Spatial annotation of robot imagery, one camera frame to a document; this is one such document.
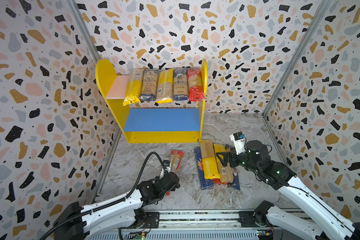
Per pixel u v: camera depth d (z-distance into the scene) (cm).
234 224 73
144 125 94
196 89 70
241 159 61
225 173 85
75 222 41
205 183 83
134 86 73
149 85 75
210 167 88
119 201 49
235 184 84
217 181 85
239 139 61
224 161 63
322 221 40
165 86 74
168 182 59
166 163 72
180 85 75
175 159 86
